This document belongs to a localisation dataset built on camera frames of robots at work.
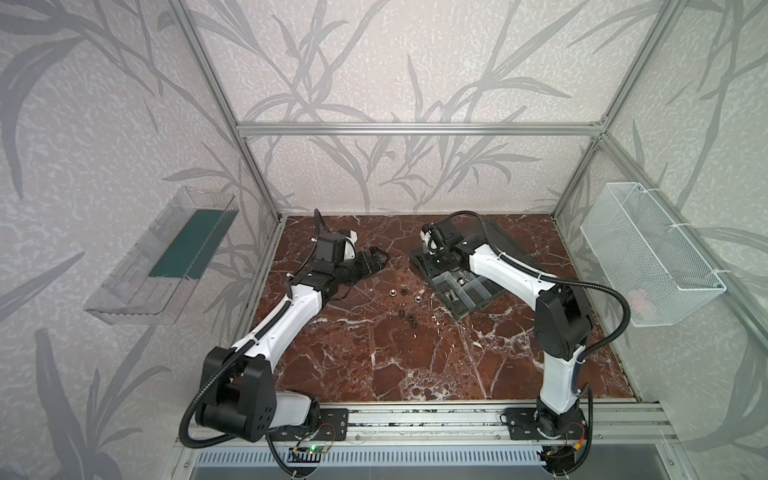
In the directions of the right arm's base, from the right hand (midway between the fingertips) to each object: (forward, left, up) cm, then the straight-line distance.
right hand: (428, 255), depth 93 cm
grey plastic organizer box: (-7, -12, -10) cm, 17 cm away
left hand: (-6, +13, +9) cm, 17 cm away
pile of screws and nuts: (-10, +7, -12) cm, 17 cm away
